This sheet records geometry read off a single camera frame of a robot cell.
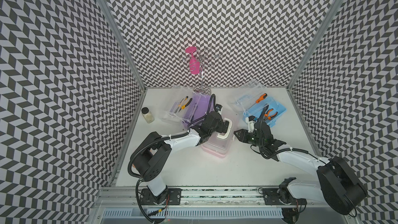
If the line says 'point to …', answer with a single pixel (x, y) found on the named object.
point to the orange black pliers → (266, 115)
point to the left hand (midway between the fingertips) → (221, 121)
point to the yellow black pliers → (183, 107)
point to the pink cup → (194, 63)
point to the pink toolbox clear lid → (217, 143)
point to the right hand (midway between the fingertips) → (235, 135)
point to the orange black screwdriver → (260, 98)
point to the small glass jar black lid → (147, 115)
